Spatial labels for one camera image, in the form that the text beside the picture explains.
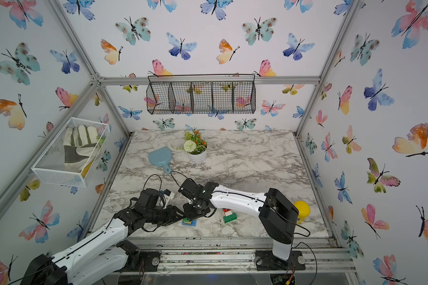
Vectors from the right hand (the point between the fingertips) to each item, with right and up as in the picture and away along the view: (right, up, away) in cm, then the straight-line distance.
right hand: (188, 216), depth 78 cm
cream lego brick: (+17, -1, +7) cm, 19 cm away
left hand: (-1, -1, +1) cm, 2 cm away
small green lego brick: (-1, -2, 0) cm, 2 cm away
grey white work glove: (-46, +30, -1) cm, 55 cm away
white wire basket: (-47, +23, -14) cm, 54 cm away
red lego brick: (+17, 0, +8) cm, 19 cm away
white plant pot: (+1, +24, +25) cm, 34 cm away
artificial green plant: (0, +32, +15) cm, 35 cm away
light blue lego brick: (+2, -5, +4) cm, 7 cm away
